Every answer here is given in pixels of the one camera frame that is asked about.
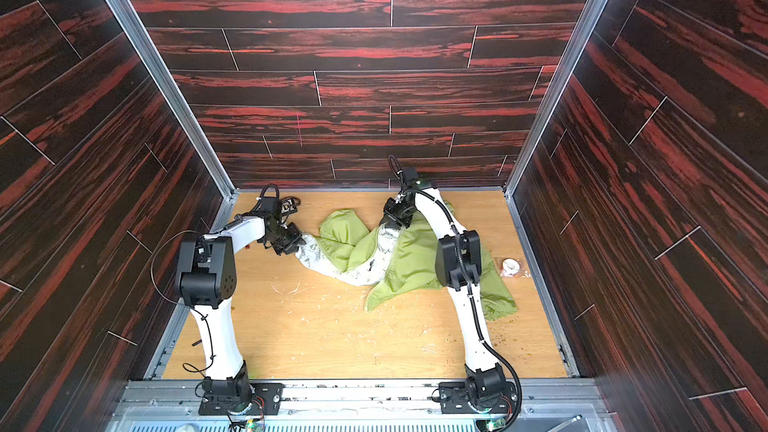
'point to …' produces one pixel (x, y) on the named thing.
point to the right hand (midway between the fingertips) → (387, 221)
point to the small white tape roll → (510, 267)
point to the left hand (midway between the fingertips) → (307, 241)
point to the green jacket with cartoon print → (393, 258)
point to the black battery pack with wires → (289, 205)
